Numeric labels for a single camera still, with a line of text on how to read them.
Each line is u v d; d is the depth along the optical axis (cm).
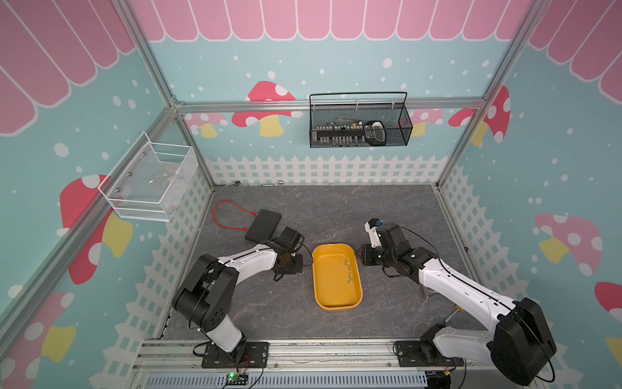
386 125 94
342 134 89
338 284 90
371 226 76
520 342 40
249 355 73
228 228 105
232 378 73
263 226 103
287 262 81
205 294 45
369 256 73
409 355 74
